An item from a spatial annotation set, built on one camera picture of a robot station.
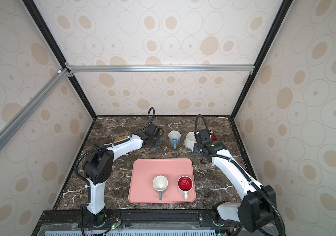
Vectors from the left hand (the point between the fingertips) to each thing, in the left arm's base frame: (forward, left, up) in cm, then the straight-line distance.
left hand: (161, 140), depth 95 cm
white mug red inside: (-27, -14, -6) cm, 31 cm away
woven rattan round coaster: (+7, +31, -8) cm, 32 cm away
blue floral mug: (+4, -9, -2) cm, 10 cm away
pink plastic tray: (-16, +11, -11) cm, 22 cm away
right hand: (-10, -24, +6) cm, 27 cm away
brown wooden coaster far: (-1, -6, -7) cm, 9 cm away
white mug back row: (0, -19, 0) cm, 19 cm away
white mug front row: (-26, 0, -6) cm, 27 cm away
